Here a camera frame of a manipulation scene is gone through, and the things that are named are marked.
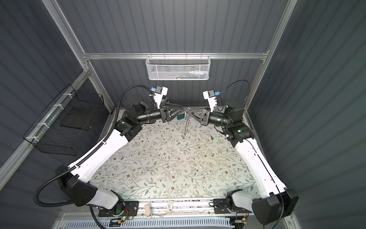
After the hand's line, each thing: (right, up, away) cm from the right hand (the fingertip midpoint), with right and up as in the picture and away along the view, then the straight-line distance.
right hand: (190, 115), depth 61 cm
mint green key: (+21, -15, +40) cm, 48 cm away
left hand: (-4, +4, 0) cm, 5 cm away
